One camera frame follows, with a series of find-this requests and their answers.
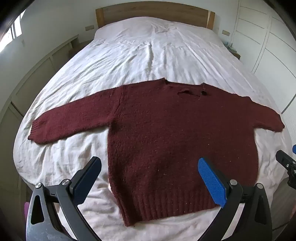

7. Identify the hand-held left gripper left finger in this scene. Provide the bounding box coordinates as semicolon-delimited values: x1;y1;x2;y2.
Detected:
26;156;102;241

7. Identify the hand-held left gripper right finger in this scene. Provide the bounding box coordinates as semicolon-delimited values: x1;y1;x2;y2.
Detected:
198;157;273;241

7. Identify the dark red knitted sweater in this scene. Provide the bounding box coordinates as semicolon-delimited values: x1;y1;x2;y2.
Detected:
28;78;285;227

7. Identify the white wardrobe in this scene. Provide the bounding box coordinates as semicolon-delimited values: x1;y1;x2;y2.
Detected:
233;0;296;114

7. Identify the wooden nightstand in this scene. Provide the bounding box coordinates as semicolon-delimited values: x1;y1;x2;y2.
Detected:
225;43;241;60

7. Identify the low beige cabinet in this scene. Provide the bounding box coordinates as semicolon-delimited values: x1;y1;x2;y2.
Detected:
9;35;79;116

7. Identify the bed with white sheet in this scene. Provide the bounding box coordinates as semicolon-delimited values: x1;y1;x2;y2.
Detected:
14;16;296;241

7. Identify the window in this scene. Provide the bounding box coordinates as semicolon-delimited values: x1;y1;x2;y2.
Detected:
6;10;26;41

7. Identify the wooden headboard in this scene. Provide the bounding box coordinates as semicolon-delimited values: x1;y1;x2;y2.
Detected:
95;1;216;29

